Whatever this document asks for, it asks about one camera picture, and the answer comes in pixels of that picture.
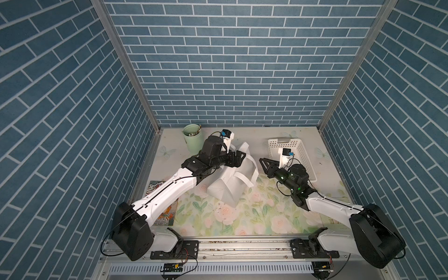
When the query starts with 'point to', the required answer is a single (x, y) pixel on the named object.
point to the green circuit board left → (172, 268)
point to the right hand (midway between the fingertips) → (263, 160)
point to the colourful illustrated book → (167, 217)
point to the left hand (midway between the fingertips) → (243, 154)
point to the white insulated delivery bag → (233, 182)
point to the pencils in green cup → (192, 132)
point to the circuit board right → (321, 269)
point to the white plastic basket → (301, 157)
